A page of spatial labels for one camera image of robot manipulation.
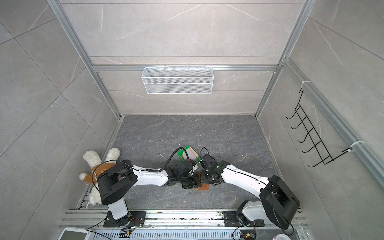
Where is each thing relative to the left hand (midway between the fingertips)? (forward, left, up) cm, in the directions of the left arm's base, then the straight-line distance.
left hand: (204, 183), depth 82 cm
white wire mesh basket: (+62, +15, +27) cm, 69 cm away
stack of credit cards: (+17, +6, +2) cm, 19 cm away
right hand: (+4, 0, -1) cm, 4 cm away
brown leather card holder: (-1, 0, -2) cm, 3 cm away
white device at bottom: (-20, +61, +2) cm, 64 cm away
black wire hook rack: (-1, -48, +30) cm, 57 cm away
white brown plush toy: (+9, +60, +4) cm, 61 cm away
